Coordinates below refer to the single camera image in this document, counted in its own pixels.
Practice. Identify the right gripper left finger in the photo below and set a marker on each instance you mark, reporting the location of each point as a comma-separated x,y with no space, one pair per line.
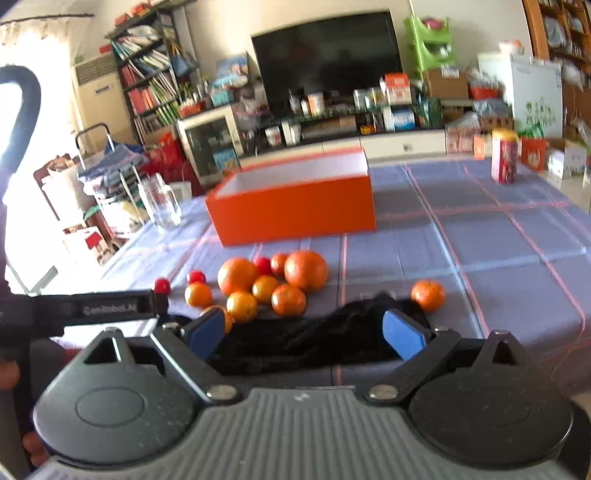
122,400

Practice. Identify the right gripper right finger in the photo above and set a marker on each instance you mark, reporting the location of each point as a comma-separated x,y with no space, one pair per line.
481,402

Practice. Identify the lone small orange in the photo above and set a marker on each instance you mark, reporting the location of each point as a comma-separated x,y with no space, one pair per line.
429,294

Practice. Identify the red white carton box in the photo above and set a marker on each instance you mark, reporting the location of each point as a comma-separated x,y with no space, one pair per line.
87,247

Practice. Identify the red cherry tomato left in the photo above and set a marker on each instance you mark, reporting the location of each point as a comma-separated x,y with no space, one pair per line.
162,286

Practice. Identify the red cherry tomato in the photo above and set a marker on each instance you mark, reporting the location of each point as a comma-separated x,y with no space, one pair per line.
263,266
162,286
196,276

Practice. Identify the small orange far left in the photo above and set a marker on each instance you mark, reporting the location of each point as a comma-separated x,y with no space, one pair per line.
198,295

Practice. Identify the small orange behind finger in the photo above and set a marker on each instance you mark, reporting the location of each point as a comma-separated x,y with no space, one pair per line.
228,319

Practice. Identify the red cherry tomato middle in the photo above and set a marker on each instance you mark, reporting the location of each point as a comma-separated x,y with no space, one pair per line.
196,276

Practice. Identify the small orange front left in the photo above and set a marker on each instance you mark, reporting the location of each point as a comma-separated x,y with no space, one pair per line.
242,307

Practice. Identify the blue plaid bed cover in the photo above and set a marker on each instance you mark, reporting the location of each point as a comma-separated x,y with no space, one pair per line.
510,257

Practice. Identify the large orange left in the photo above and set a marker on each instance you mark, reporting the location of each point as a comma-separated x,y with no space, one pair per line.
236,274

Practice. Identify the large orange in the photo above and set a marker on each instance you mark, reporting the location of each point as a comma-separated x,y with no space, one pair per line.
306,270
236,274

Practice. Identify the small orange middle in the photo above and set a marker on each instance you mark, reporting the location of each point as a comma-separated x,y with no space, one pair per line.
263,287

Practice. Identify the clear glass mug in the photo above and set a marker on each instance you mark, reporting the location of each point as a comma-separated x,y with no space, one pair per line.
160,202

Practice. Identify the small orange front centre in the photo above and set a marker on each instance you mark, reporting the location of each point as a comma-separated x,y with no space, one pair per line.
288,301

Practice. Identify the red cherry tomato back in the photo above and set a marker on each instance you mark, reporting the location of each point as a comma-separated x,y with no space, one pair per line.
263,266

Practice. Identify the small orange back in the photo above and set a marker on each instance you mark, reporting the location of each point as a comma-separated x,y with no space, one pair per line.
277,263

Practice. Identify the large orange right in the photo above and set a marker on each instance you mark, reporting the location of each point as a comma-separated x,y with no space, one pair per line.
306,270

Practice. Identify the white air conditioner unit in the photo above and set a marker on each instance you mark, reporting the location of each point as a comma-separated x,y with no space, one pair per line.
100,98

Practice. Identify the orange cardboard box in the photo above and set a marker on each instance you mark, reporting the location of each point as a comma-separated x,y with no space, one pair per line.
319,195

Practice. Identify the small glass door cabinet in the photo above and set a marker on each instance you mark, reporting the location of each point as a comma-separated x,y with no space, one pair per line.
211,143

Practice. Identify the red can yellow lid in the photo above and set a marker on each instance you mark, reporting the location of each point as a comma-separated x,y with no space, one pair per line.
504,156

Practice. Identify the white tv cabinet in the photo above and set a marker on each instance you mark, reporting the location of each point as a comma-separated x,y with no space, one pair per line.
377,147

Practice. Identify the dark bookshelf with books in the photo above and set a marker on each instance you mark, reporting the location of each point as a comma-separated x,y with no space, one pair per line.
153,69

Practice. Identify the white chest freezer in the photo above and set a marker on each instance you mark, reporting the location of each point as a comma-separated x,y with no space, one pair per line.
532,87

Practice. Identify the green stacking bins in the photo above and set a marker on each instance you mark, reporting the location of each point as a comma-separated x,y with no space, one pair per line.
431,43

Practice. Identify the black flat television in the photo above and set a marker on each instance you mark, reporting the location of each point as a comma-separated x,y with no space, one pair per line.
333,55

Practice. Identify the wooden display shelf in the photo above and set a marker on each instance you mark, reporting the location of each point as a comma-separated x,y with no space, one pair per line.
560,32

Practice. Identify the white wire trolley cart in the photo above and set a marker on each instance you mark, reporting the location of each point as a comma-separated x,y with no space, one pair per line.
112,176

